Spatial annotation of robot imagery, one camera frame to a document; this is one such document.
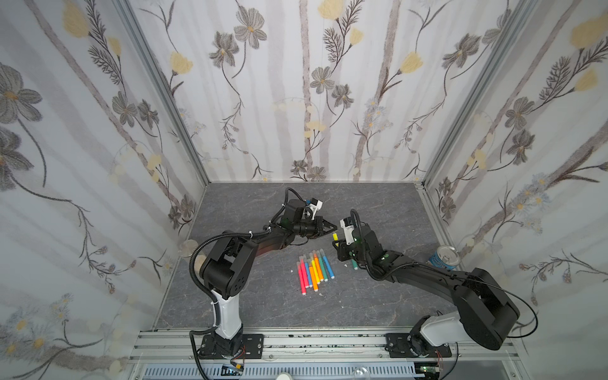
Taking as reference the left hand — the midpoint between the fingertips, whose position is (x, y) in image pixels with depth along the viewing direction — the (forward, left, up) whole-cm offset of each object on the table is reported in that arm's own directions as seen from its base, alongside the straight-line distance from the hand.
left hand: (331, 222), depth 87 cm
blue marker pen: (-11, +1, -14) cm, 18 cm away
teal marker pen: (-16, +2, -15) cm, 22 cm away
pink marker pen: (-19, +11, -15) cm, 27 cm away
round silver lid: (-9, +50, -1) cm, 51 cm away
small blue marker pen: (-16, +8, -15) cm, 23 cm away
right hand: (-5, +1, -2) cm, 6 cm away
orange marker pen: (-11, +5, -14) cm, 19 cm away
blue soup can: (-13, -41, -4) cm, 43 cm away
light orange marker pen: (-15, +7, -15) cm, 22 cm away
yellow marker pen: (-4, -1, -3) cm, 5 cm away
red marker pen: (-13, +10, -15) cm, 22 cm away
